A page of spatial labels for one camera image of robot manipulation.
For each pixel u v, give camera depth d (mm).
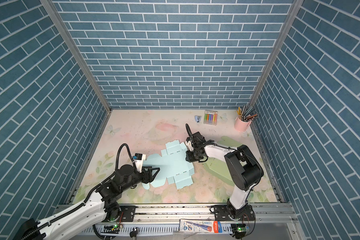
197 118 1125
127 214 747
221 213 736
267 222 782
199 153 704
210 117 1143
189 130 770
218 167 912
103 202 560
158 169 772
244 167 511
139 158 719
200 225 695
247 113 1029
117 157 607
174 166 884
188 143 873
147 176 707
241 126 1035
